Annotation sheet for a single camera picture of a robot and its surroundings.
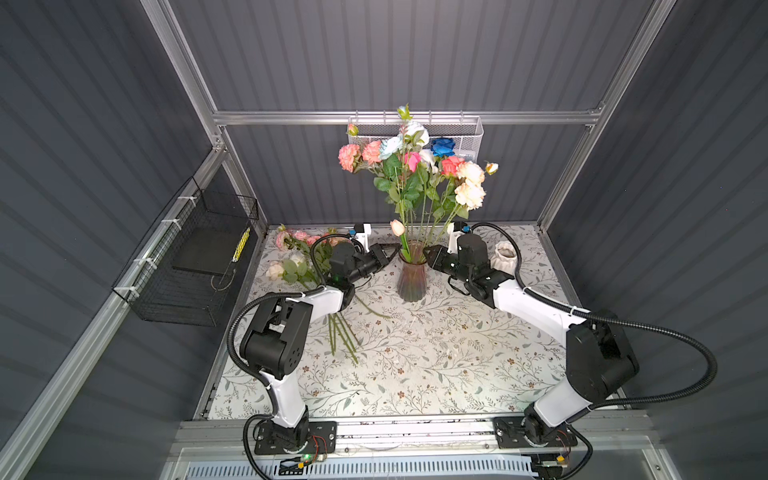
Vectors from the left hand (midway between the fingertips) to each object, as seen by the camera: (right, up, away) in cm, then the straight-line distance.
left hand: (403, 246), depth 85 cm
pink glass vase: (+3, -7, +4) cm, 9 cm away
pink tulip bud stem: (-2, +5, -5) cm, 7 cm away
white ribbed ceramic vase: (+28, -3, -4) cm, 28 cm away
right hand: (+7, -2, 0) cm, 7 cm away
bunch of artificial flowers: (-35, -4, +23) cm, 42 cm away
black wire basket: (-55, -6, -13) cm, 56 cm away
